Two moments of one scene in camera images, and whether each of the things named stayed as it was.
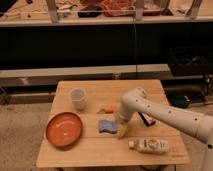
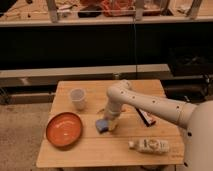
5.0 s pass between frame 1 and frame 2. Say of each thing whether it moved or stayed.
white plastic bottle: stayed
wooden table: stayed
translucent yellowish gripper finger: moved
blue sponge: stayed
